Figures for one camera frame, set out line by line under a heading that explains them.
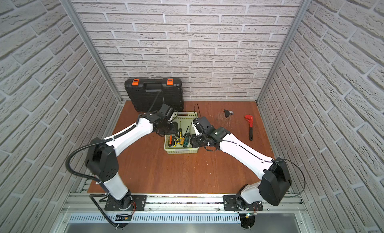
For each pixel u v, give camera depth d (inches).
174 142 36.9
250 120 41.9
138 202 29.3
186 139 37.3
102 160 17.8
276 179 15.9
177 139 37.2
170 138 37.5
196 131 25.2
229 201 29.2
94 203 27.4
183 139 37.4
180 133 38.9
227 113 43.3
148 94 38.0
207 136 23.0
